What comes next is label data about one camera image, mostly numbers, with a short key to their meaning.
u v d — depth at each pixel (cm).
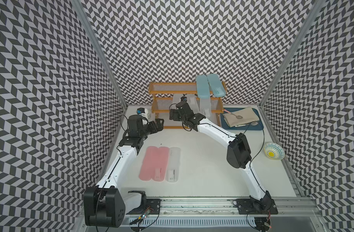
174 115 83
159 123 74
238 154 55
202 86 89
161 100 120
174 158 89
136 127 60
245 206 74
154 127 72
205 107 93
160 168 84
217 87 87
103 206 39
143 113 73
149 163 88
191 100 99
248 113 111
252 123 102
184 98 81
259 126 104
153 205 72
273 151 92
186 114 71
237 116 110
